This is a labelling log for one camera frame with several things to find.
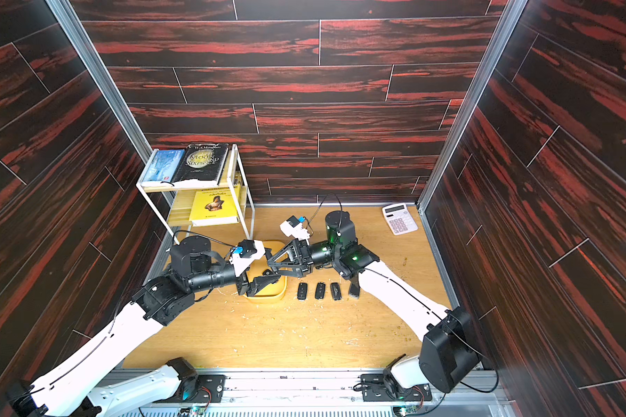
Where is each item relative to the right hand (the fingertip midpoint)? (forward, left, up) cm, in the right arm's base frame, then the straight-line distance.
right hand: (274, 265), depth 63 cm
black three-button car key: (+9, -11, -31) cm, 34 cm away
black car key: (+9, -5, -31) cm, 33 cm away
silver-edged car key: (+9, -17, -30) cm, 36 cm away
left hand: (+1, 0, 0) cm, 1 cm away
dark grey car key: (+10, -24, -32) cm, 41 cm away
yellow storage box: (+6, +3, -25) cm, 26 cm away
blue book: (+36, +42, +3) cm, 56 cm away
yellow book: (+33, +29, -13) cm, 46 cm away
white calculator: (+44, -46, -30) cm, 70 cm away
